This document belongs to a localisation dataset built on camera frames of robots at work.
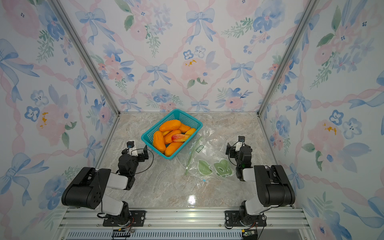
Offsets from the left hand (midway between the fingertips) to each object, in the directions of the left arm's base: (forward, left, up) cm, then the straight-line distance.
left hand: (139, 145), depth 91 cm
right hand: (+3, -60, -1) cm, 60 cm away
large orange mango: (+3, -11, 0) cm, 12 cm away
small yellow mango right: (+14, -30, -4) cm, 34 cm away
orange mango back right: (+17, -26, -4) cm, 31 cm away
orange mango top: (+15, -18, +1) cm, 24 cm away
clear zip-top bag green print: (-6, -41, -7) cm, 42 cm away
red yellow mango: (+6, -24, -1) cm, 25 cm away
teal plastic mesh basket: (+8, -3, -2) cm, 9 cm away
